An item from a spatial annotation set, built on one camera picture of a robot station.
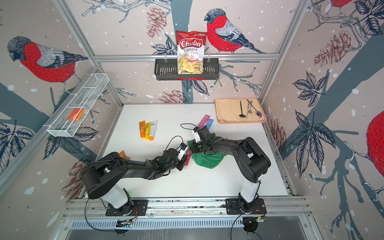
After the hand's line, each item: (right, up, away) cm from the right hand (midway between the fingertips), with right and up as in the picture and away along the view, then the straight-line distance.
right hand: (190, 148), depth 93 cm
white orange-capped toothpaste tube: (-27, +12, +12) cm, 32 cm away
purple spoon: (+53, +22, +21) cm, 61 cm away
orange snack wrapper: (-43, -4, 0) cm, 43 cm away
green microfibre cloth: (+9, -7, -3) cm, 12 cm away
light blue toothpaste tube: (+14, +15, +14) cm, 25 cm away
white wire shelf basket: (-58, +17, -23) cm, 65 cm away
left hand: (0, -3, -5) cm, 6 cm away
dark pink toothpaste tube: (-1, -3, -3) cm, 4 cm away
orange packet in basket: (-52, +22, -25) cm, 62 cm away
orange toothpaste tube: (-36, +14, +14) cm, 41 cm away
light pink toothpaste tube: (+10, +17, +17) cm, 26 cm away
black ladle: (+39, +21, +18) cm, 47 cm away
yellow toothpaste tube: (-31, +11, +10) cm, 34 cm away
